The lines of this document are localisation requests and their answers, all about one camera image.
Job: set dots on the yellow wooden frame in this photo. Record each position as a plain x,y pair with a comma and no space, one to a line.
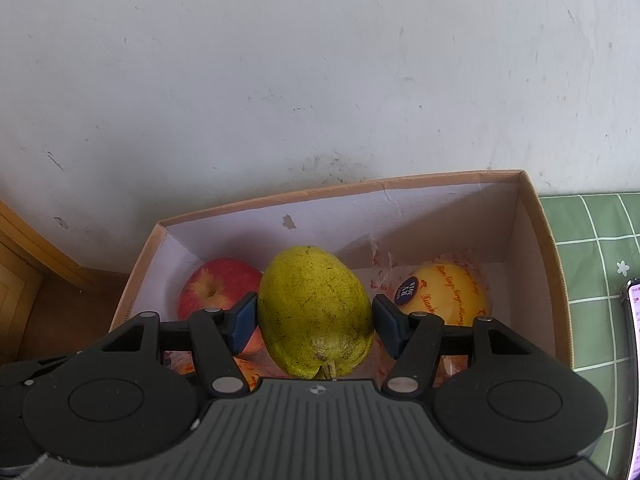
25,237

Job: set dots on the green pear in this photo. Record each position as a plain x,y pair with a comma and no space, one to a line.
315,310

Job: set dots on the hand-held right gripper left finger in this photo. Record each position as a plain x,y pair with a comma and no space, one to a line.
245,325

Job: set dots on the small red apple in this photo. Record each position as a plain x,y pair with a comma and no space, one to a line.
215,285

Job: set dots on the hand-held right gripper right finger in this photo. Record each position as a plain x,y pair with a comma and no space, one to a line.
392,330

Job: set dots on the green checkered tablecloth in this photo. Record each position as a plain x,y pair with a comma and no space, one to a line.
590,270

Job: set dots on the black smartphone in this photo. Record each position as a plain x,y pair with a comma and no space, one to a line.
635,360

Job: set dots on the plastic-wrapped yellow orange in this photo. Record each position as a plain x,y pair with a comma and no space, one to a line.
177,362
450,290

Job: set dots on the cardboard box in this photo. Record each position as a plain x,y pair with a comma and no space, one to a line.
350,210

